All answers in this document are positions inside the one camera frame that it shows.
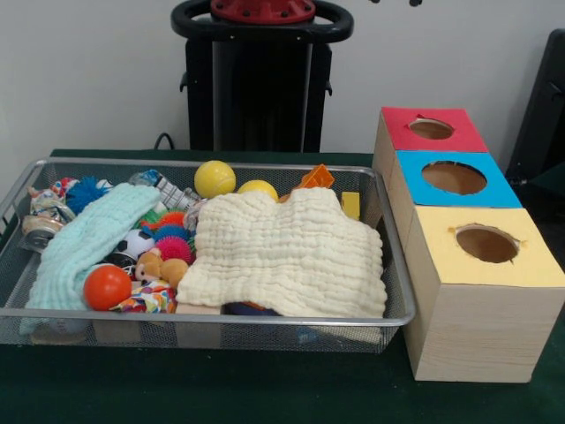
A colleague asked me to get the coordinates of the cream muslin cloth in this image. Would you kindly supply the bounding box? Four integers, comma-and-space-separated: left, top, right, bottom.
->
175, 186, 388, 319

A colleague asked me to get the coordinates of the mint green muslin cloth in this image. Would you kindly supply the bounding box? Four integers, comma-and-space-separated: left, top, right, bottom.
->
19, 182, 162, 335

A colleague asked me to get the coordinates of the orange plastic toy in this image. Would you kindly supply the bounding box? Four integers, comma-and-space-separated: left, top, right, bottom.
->
277, 163, 335, 203

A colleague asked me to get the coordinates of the orange ball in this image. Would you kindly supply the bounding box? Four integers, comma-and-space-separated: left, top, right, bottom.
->
83, 264, 133, 312

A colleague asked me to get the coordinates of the metal mesh bin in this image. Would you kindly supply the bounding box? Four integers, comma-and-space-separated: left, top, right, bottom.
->
0, 157, 417, 355

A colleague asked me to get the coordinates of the black looped cable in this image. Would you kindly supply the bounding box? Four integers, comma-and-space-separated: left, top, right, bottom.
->
153, 131, 177, 151

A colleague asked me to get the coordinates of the large blue spiky ball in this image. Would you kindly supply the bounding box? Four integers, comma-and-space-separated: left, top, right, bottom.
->
64, 176, 115, 216

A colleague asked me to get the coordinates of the yellow block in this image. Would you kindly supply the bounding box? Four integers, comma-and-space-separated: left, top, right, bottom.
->
341, 191, 362, 221

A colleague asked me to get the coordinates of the yellow ball with seam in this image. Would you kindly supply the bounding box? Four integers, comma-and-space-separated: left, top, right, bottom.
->
193, 160, 237, 199

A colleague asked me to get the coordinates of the dark green table cloth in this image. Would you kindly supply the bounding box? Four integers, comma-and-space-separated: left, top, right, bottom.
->
0, 148, 565, 424

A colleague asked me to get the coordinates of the pink spiky ball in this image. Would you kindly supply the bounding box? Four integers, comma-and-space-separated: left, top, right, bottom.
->
154, 236, 195, 265

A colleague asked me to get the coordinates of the brown plush toy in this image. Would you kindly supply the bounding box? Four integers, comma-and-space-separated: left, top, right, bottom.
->
134, 247, 190, 288

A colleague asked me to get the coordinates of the wooden three-hole box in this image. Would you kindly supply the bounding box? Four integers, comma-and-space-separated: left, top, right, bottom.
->
372, 105, 565, 383

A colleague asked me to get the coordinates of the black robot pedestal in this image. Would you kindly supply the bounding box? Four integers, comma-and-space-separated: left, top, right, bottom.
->
170, 0, 355, 154

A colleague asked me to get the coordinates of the plain yellow ball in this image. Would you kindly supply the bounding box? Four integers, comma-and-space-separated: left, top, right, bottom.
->
237, 179, 280, 204

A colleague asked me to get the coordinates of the black flat panel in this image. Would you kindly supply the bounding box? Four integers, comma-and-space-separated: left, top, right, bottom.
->
505, 28, 565, 186

